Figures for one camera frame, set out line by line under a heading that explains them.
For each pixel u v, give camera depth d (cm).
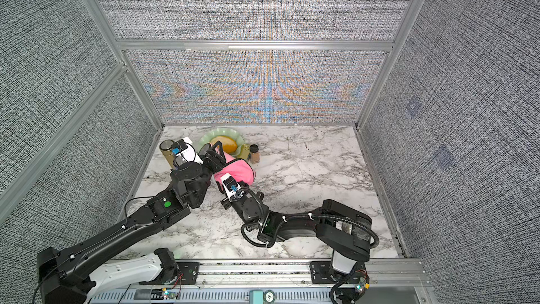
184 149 57
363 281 69
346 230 46
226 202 64
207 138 106
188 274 73
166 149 83
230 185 59
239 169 69
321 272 73
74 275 40
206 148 65
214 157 61
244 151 103
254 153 98
